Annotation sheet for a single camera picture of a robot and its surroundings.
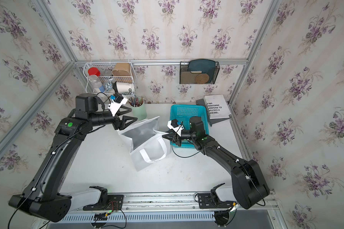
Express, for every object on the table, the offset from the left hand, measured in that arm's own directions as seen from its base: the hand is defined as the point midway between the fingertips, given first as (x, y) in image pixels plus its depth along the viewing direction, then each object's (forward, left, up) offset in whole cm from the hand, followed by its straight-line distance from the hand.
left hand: (135, 115), depth 64 cm
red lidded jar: (+40, +34, -3) cm, 52 cm away
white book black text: (+33, -52, -28) cm, 67 cm away
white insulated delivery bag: (-7, -4, -15) cm, 17 cm away
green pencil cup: (+27, +6, -21) cm, 34 cm away
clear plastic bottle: (+30, +30, -4) cm, 43 cm away
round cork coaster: (+41, -38, -9) cm, 57 cm away
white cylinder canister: (+33, +14, -10) cm, 38 cm away
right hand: (-1, -14, -15) cm, 20 cm away
